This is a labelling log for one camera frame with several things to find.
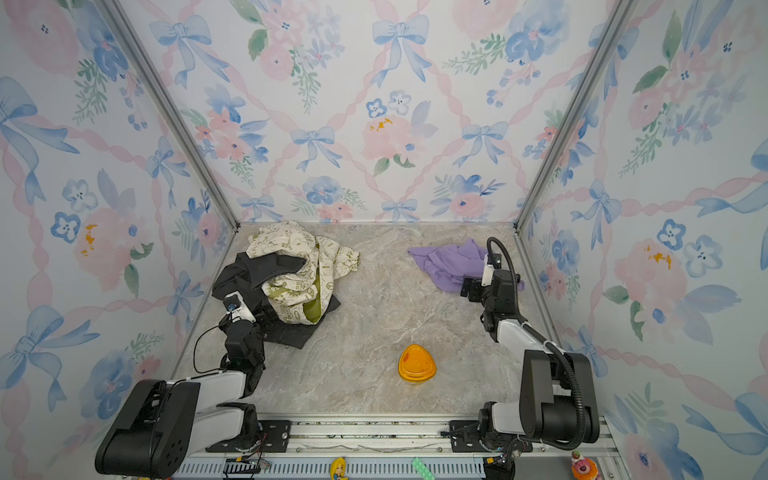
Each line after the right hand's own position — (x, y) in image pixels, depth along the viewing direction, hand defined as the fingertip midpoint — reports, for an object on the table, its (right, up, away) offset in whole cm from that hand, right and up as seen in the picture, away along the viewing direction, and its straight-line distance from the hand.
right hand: (482, 275), depth 91 cm
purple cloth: (-8, +2, +11) cm, 14 cm away
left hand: (-68, -7, -6) cm, 69 cm away
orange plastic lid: (-22, -22, -16) cm, 34 cm away
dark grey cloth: (-75, 0, +6) cm, 75 cm away
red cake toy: (+15, -42, -24) cm, 51 cm away
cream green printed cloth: (-53, -6, -2) cm, 54 cm away
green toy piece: (-21, -43, -22) cm, 53 cm away
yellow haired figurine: (-40, -43, -23) cm, 63 cm away
